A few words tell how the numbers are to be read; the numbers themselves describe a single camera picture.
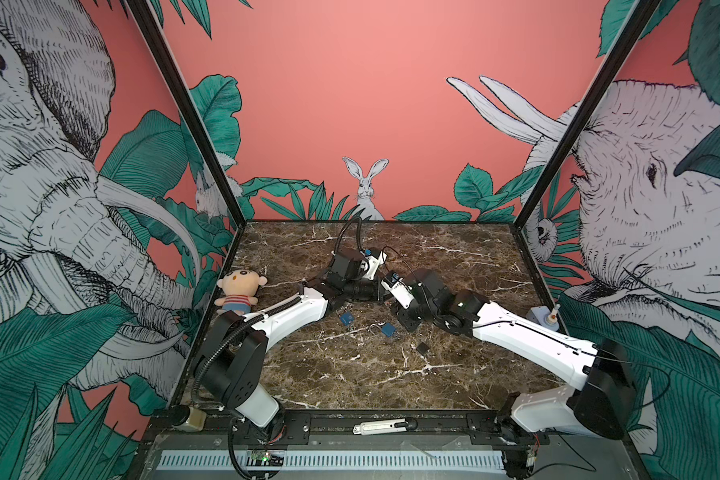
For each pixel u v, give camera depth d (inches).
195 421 27.1
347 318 36.6
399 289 27.3
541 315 35.2
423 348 34.7
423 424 29.5
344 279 26.3
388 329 35.9
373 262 30.8
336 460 27.6
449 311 22.0
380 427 29.4
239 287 36.3
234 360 17.3
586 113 34.1
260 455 27.3
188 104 33.7
